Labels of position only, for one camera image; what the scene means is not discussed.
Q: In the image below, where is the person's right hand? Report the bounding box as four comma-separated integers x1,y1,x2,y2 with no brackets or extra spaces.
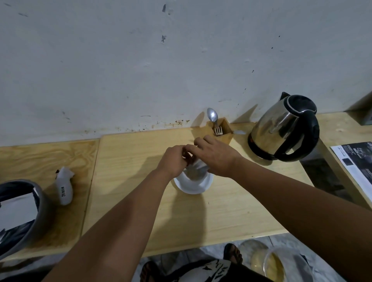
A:
184,134,243,178

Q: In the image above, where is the person's left hand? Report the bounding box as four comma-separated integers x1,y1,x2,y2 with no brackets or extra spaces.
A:
155,144,194,179

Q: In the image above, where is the white sachet packet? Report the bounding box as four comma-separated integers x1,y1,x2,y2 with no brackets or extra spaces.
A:
186,158,210,181

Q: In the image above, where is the white cup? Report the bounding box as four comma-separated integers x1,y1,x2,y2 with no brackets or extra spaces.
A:
181,170,211,188

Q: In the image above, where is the white saucer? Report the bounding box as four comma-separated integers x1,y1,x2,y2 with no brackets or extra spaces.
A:
173,170,214,195

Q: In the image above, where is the steel electric kettle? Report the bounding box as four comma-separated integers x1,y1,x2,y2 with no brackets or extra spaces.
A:
247,91,320,163

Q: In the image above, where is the person's left forearm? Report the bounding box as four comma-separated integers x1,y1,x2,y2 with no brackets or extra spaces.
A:
42,167,179,282

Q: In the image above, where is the person's right forearm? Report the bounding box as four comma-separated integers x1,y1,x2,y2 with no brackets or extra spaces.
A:
228,155,372,282

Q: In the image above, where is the person's right foot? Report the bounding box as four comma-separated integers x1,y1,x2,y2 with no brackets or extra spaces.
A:
223,243,243,265

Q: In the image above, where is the person's foot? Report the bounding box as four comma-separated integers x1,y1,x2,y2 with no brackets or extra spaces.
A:
140,260,160,282
223,243,243,265

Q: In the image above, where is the person's left foot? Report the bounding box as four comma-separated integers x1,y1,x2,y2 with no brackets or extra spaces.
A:
140,260,160,282

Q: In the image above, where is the person's black printed clothing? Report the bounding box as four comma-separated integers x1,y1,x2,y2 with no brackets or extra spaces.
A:
162,258,275,282

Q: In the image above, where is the wooden cutlery holder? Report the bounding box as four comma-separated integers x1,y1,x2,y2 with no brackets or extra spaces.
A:
205,117,234,145

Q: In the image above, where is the metal spoon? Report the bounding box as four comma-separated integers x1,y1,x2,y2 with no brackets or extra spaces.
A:
207,108,219,130

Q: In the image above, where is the white handheld controller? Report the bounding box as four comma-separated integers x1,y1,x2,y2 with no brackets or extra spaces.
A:
54,166,75,206

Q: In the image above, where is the clear plastic container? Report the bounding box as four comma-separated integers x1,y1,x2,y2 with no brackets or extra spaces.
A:
238,239,316,282

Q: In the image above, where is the grey round bowl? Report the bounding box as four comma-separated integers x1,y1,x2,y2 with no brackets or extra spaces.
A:
0,179,54,261

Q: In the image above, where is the large printed brochure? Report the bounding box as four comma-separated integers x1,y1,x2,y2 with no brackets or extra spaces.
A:
330,141,372,203

